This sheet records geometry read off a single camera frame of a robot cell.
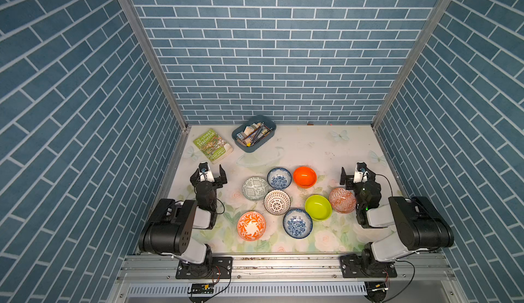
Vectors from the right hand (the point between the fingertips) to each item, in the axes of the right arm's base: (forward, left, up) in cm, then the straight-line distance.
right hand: (357, 168), depth 90 cm
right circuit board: (-43, -2, -11) cm, 45 cm away
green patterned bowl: (-9, +46, -9) cm, 47 cm away
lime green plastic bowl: (-16, +17, -9) cm, 25 cm away
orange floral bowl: (-26, +45, -9) cm, 53 cm away
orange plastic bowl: (-2, +22, -7) cm, 24 cm away
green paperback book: (+12, +70, -7) cm, 72 cm away
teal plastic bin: (+24, +51, -7) cm, 57 cm away
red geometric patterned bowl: (-11, +6, -10) cm, 16 cm away
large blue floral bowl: (-23, +26, -10) cm, 36 cm away
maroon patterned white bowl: (-15, +35, -8) cm, 39 cm away
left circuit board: (-48, +59, -13) cm, 77 cm away
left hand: (-6, +63, +2) cm, 64 cm away
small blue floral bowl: (-3, +35, -8) cm, 36 cm away
